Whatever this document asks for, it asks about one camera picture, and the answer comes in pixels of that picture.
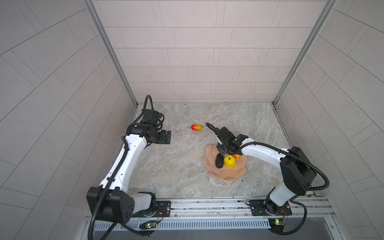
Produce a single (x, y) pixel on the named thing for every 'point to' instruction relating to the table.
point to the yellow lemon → (229, 161)
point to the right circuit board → (277, 225)
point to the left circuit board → (149, 224)
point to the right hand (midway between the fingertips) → (221, 146)
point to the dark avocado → (219, 160)
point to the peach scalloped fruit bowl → (223, 173)
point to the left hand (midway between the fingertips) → (165, 135)
